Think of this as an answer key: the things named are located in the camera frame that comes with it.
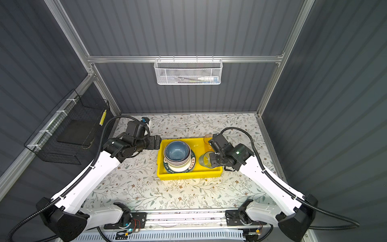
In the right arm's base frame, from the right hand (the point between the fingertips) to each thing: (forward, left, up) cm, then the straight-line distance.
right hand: (216, 159), depth 75 cm
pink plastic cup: (+18, +4, -6) cm, 19 cm away
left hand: (+9, +32, +6) cm, 34 cm away
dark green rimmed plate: (+5, +13, -14) cm, 19 cm away
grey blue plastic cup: (-3, +6, +5) cm, 8 cm away
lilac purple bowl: (+1, +21, -6) cm, 21 cm away
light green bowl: (0, +21, -12) cm, 24 cm away
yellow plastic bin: (+17, +10, -16) cm, 25 cm away
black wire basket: (+16, +74, +10) cm, 77 cm away
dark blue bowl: (+10, +22, -9) cm, 26 cm away
